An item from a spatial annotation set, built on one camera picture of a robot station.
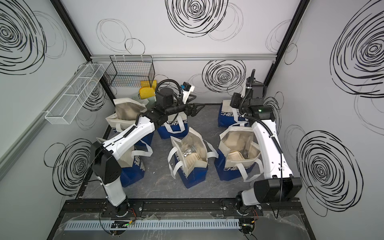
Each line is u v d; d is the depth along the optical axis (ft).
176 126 2.88
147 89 3.25
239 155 2.76
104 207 2.48
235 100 2.13
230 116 3.08
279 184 1.26
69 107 2.40
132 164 2.29
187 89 2.04
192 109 2.18
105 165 1.46
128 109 2.91
